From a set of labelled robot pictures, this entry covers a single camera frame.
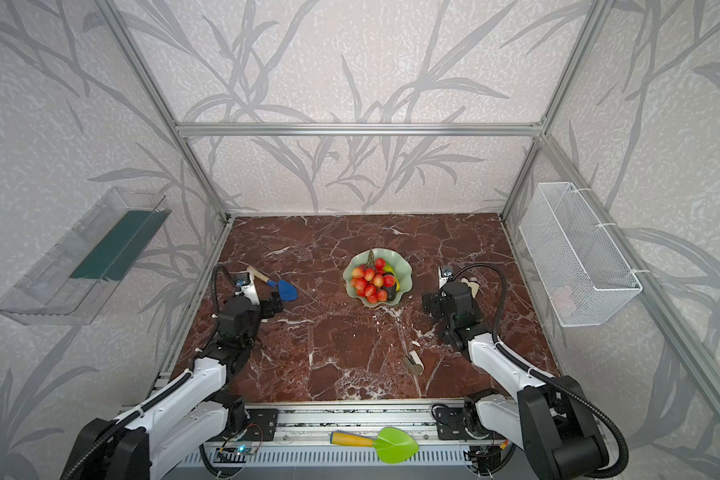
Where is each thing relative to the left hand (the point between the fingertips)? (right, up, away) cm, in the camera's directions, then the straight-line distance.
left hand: (265, 277), depth 85 cm
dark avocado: (+36, -6, +6) cm, 37 cm away
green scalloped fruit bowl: (+40, +2, +14) cm, 42 cm away
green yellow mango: (+37, 0, +12) cm, 39 cm away
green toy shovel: (+36, -39, -14) cm, 55 cm away
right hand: (+53, -2, +5) cm, 53 cm away
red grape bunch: (+30, -1, +3) cm, 30 cm away
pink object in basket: (+79, -4, -12) cm, 80 cm away
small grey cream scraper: (+43, -24, -3) cm, 49 cm away
